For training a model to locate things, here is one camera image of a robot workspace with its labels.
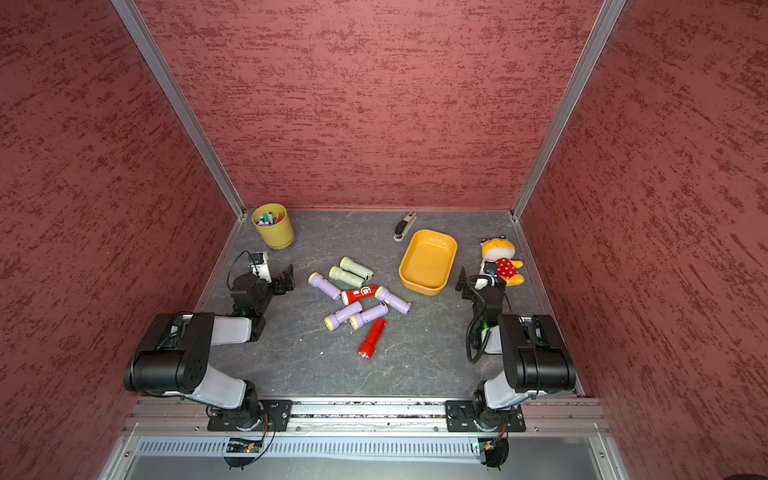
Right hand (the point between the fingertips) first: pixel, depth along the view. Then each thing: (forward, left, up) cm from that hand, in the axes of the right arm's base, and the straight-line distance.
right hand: (476, 272), depth 92 cm
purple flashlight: (0, +49, -6) cm, 50 cm away
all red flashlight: (-21, +34, -5) cm, 41 cm away
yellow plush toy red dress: (+10, -11, -2) cm, 15 cm away
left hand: (+2, +64, 0) cm, 64 cm away
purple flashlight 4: (-9, +31, -6) cm, 33 cm away
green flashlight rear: (+7, +39, -6) cm, 40 cm away
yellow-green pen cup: (+15, +65, +8) cm, 67 cm away
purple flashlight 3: (-13, +45, -4) cm, 47 cm away
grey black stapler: (+25, +22, -5) cm, 34 cm away
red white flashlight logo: (-5, +39, -4) cm, 40 cm away
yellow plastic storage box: (+9, +14, -7) cm, 19 cm away
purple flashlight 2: (-8, +24, -6) cm, 26 cm away
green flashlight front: (+3, +42, -5) cm, 43 cm away
